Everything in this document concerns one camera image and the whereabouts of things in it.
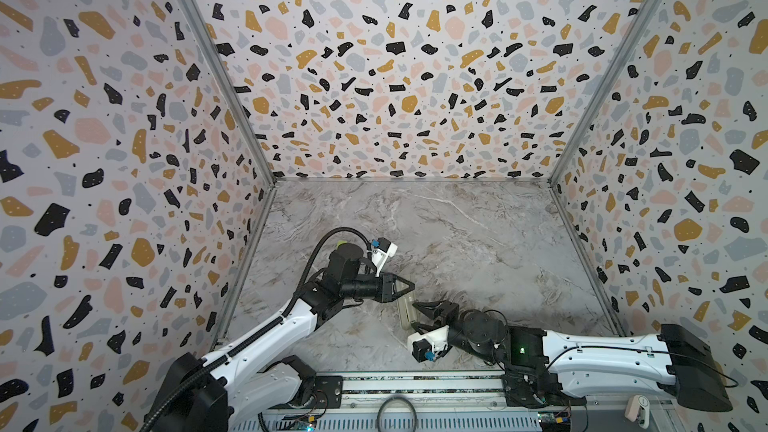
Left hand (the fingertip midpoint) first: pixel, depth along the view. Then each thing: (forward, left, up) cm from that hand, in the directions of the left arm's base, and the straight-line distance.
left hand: (412, 285), depth 71 cm
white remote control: (-4, +1, -4) cm, 6 cm away
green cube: (+5, +16, +12) cm, 20 cm away
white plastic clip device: (-24, -53, -17) cm, 61 cm away
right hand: (-4, 0, -1) cm, 4 cm away
